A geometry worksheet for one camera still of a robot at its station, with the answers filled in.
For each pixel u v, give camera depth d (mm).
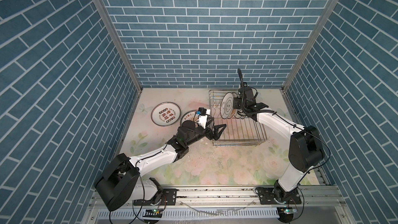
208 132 693
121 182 413
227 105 1004
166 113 1050
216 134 673
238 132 956
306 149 468
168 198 731
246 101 693
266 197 733
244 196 753
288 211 707
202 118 675
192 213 705
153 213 721
